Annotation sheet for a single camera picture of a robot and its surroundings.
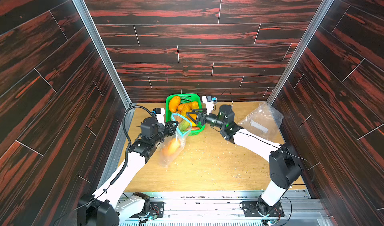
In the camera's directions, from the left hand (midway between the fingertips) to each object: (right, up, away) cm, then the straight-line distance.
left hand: (179, 122), depth 76 cm
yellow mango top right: (+9, +12, +32) cm, 35 cm away
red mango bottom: (+8, -5, +24) cm, 26 cm away
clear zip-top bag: (+62, 0, +37) cm, 72 cm away
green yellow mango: (+1, -2, +21) cm, 21 cm away
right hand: (+7, +7, +2) cm, 10 cm away
